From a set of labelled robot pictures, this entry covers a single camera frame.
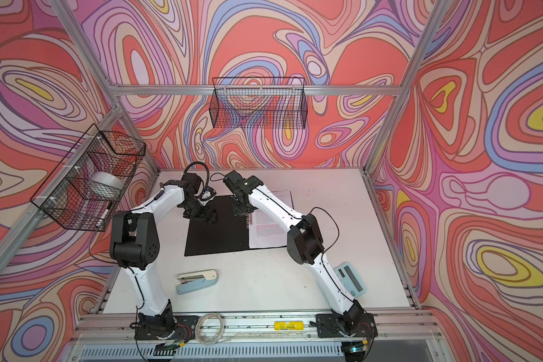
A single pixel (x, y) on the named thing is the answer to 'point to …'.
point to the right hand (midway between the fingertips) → (246, 214)
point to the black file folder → (230, 233)
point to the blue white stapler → (196, 280)
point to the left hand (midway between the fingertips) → (209, 217)
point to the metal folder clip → (247, 222)
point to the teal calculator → (351, 280)
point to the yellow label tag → (289, 326)
